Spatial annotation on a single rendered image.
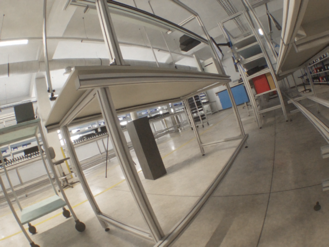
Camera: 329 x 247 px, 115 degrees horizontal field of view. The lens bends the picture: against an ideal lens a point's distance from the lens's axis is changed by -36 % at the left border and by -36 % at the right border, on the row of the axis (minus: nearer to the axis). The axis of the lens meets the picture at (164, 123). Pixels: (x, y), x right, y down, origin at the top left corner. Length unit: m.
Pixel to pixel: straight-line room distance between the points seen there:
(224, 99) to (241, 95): 0.35
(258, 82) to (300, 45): 2.49
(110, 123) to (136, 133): 1.50
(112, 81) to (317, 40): 0.89
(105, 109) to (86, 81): 0.14
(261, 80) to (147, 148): 2.35
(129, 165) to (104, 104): 0.27
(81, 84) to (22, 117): 1.24
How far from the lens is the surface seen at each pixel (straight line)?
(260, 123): 3.22
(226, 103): 3.36
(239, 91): 3.28
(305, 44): 0.83
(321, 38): 0.86
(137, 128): 2.16
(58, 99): 0.88
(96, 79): 0.67
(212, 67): 1.91
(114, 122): 0.69
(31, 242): 1.65
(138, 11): 1.23
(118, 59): 0.75
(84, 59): 5.45
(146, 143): 2.20
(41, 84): 5.83
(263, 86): 3.25
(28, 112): 1.78
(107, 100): 0.71
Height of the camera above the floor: 0.70
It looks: 1 degrees down
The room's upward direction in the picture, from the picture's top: 19 degrees counter-clockwise
